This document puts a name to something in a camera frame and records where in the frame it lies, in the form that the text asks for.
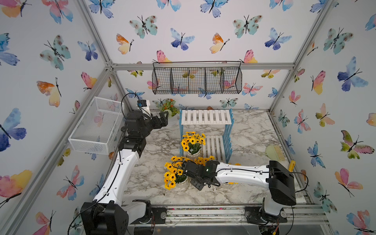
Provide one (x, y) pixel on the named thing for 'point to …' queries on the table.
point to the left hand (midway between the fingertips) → (161, 111)
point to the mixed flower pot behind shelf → (168, 105)
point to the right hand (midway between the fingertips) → (197, 178)
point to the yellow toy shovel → (292, 164)
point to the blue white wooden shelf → (219, 147)
